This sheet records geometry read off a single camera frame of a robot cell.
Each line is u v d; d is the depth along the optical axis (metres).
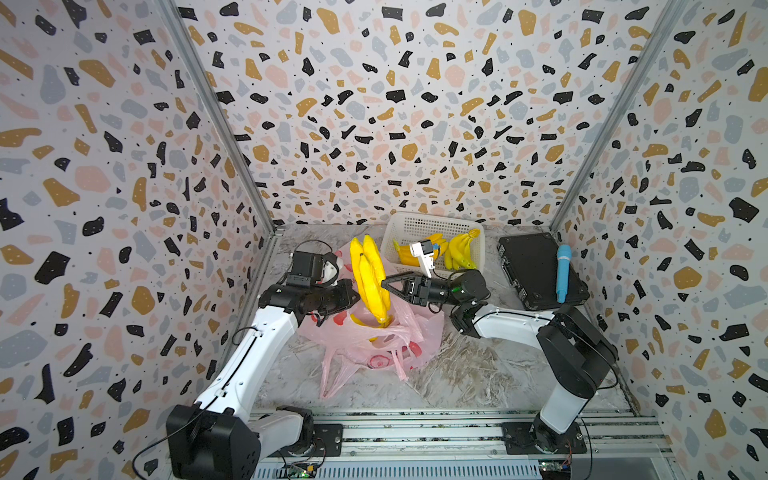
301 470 0.70
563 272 0.97
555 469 0.71
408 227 1.17
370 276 0.63
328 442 0.74
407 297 0.66
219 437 0.37
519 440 0.73
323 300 0.66
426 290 0.64
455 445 0.73
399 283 0.68
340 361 0.85
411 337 0.72
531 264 1.03
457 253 1.00
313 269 0.62
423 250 0.66
